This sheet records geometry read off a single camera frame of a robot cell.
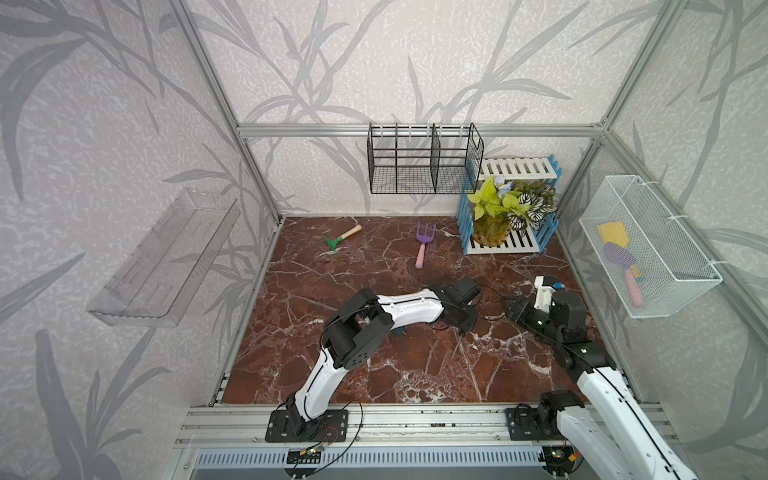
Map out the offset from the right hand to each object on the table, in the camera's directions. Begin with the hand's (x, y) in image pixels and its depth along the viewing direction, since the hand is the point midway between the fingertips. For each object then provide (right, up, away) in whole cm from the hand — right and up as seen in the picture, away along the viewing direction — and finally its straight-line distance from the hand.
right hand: (503, 299), depth 81 cm
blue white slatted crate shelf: (+19, +40, +16) cm, 47 cm away
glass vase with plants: (+3, +26, +11) cm, 28 cm away
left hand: (-6, -9, +10) cm, 15 cm away
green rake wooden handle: (-54, +15, +31) cm, 64 cm away
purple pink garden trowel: (+32, +12, +2) cm, 35 cm away
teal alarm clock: (-29, -11, +8) cm, 32 cm away
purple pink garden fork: (-20, +17, +33) cm, 42 cm away
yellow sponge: (+33, +19, +4) cm, 38 cm away
